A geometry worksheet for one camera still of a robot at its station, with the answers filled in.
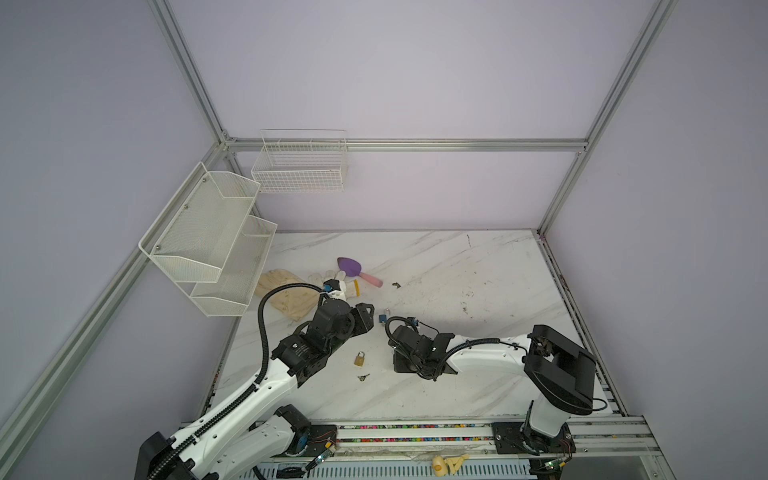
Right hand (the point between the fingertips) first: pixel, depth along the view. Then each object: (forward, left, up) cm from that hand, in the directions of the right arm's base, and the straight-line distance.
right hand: (393, 364), depth 85 cm
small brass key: (-4, +9, -1) cm, 10 cm away
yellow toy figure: (-24, -12, +1) cm, 27 cm away
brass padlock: (+1, +10, 0) cm, 10 cm away
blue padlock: (+16, +4, -2) cm, 16 cm away
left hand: (+7, +7, +17) cm, 20 cm away
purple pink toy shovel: (+37, +16, -1) cm, 40 cm away
